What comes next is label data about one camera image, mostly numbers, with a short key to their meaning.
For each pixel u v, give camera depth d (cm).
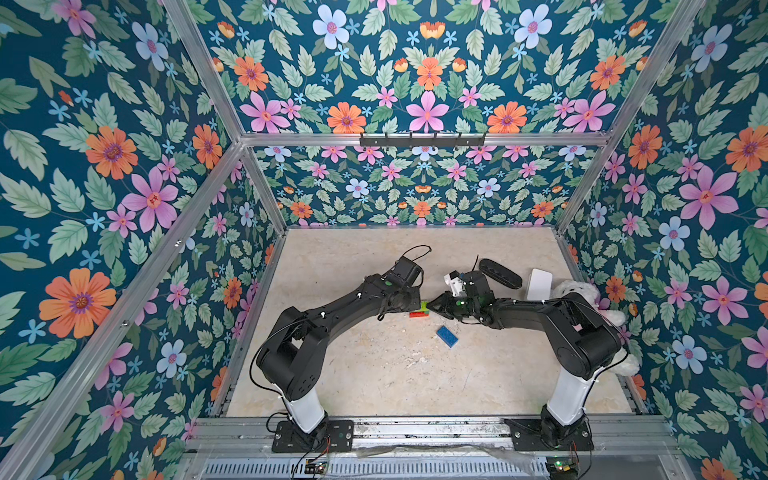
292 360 46
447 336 89
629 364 75
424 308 93
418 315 93
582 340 50
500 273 102
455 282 89
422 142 93
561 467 71
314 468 72
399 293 65
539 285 99
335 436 74
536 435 72
